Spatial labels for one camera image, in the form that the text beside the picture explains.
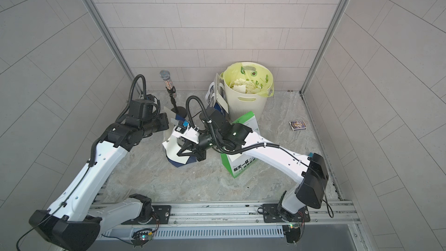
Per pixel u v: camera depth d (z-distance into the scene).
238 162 0.73
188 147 0.55
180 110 1.05
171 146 0.62
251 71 0.96
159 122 0.63
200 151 0.57
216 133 0.50
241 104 0.85
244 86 0.93
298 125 0.99
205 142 0.55
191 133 0.54
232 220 0.71
